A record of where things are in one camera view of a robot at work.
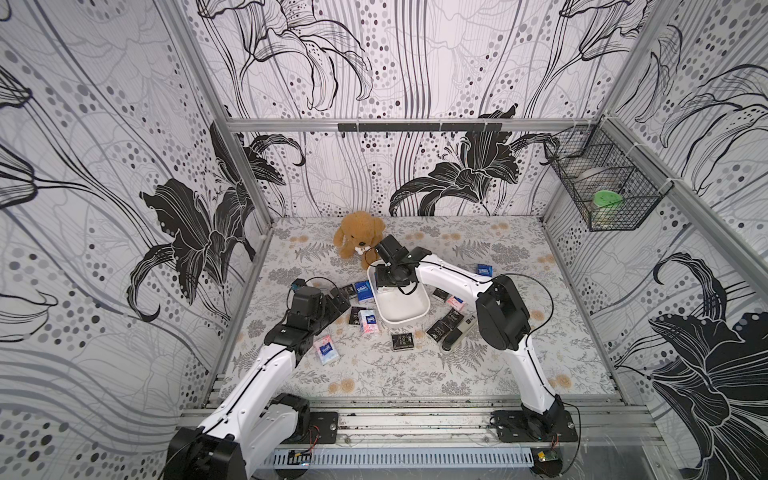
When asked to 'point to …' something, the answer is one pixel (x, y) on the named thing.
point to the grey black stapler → (459, 333)
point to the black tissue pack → (354, 315)
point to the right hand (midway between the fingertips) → (384, 276)
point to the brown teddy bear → (359, 233)
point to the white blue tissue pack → (326, 350)
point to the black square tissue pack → (402, 341)
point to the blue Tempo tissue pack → (364, 292)
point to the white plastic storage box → (404, 304)
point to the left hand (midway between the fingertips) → (344, 307)
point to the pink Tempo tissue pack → (368, 321)
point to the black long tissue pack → (445, 324)
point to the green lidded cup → (606, 209)
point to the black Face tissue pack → (349, 290)
